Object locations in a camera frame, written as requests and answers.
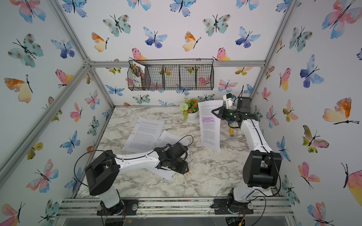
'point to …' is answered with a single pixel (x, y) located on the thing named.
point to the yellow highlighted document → (166, 138)
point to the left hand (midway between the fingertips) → (188, 170)
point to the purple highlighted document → (210, 124)
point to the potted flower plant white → (190, 109)
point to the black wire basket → (170, 74)
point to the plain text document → (143, 135)
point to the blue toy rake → (232, 130)
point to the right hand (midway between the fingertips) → (214, 110)
